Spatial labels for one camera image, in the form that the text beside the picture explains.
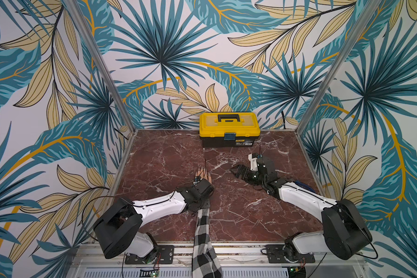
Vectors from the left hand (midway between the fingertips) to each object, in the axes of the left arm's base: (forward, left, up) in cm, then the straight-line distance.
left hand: (206, 203), depth 85 cm
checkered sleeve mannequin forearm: (-25, -1, +4) cm, 25 cm away
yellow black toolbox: (+40, -12, +11) cm, 44 cm away
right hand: (+13, -14, +8) cm, 21 cm away
